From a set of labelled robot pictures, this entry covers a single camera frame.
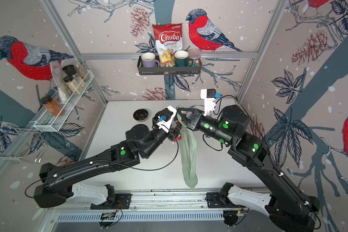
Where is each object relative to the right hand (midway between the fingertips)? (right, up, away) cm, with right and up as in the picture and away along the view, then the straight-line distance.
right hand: (177, 109), depth 50 cm
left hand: (+1, 0, +5) cm, 5 cm away
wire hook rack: (-68, -19, +17) cm, 73 cm away
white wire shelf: (-62, -5, +21) cm, 66 cm away
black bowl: (-28, -3, +58) cm, 64 cm away
